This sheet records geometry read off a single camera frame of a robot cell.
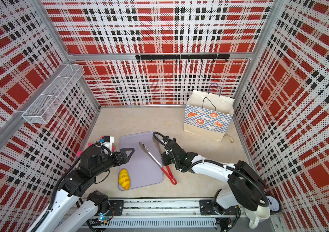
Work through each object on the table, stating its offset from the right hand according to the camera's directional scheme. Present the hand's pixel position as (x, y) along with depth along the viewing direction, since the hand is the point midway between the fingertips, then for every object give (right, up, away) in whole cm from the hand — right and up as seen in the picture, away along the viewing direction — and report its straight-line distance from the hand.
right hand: (162, 156), depth 82 cm
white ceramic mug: (+51, -26, -11) cm, 58 cm away
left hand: (-16, +4, -11) cm, 20 cm away
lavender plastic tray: (-12, -9, +2) cm, 15 cm away
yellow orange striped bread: (-22, -12, -2) cm, 25 cm away
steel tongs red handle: (+3, -8, -4) cm, 9 cm away
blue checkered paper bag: (+27, +24, +2) cm, 37 cm away
